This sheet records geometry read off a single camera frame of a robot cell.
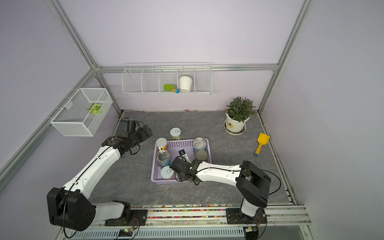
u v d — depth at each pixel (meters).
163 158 0.83
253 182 0.44
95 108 0.80
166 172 0.83
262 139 1.05
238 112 0.96
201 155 0.84
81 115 0.81
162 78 1.00
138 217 0.73
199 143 0.89
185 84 0.91
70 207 0.39
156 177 0.86
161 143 0.85
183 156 0.75
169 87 1.01
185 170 0.63
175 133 1.02
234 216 0.74
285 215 0.76
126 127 0.62
